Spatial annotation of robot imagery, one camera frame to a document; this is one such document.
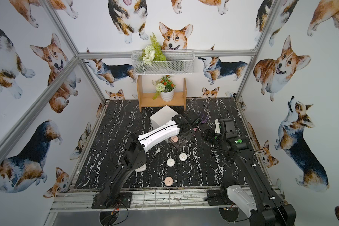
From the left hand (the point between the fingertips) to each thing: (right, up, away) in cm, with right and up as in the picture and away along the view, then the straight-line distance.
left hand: (185, 130), depth 90 cm
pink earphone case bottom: (-10, -27, -12) cm, 31 cm away
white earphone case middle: (-9, -19, -5) cm, 22 cm away
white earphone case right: (-2, -16, -2) cm, 17 cm away
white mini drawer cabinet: (-15, +8, +5) cm, 18 cm away
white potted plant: (-14, +29, +11) cm, 34 cm away
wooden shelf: (-31, +21, +22) cm, 44 cm away
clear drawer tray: (-5, -8, 0) cm, 9 cm away
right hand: (+12, 0, -13) cm, 18 cm away
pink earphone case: (-7, -5, -1) cm, 9 cm away
